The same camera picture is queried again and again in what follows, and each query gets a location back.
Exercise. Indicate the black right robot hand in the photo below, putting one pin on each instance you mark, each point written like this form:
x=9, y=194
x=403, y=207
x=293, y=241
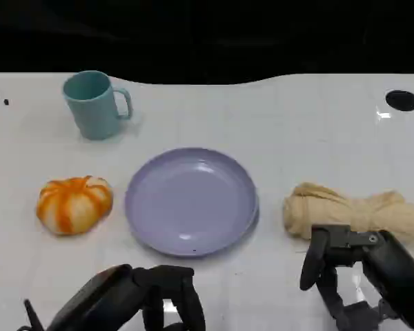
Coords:
x=390, y=272

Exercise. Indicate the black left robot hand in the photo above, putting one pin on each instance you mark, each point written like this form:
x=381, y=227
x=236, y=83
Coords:
x=107, y=300

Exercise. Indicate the beige towel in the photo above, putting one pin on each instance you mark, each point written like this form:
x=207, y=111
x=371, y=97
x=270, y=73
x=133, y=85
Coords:
x=362, y=208

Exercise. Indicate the lilac plate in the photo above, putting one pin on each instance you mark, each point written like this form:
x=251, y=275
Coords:
x=189, y=203

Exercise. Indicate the pale green mug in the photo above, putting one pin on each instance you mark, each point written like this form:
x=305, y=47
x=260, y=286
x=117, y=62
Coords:
x=93, y=110

